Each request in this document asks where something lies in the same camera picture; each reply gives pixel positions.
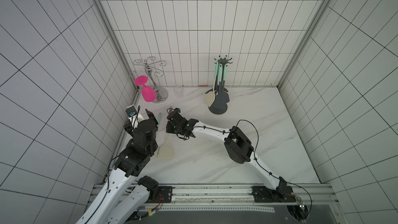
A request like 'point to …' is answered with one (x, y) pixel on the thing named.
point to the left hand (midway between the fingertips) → (139, 116)
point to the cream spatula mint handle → (166, 151)
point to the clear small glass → (179, 91)
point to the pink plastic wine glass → (148, 93)
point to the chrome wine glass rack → (161, 93)
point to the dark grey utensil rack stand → (219, 85)
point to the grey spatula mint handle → (218, 106)
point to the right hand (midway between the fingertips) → (167, 122)
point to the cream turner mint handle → (210, 97)
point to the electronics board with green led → (151, 212)
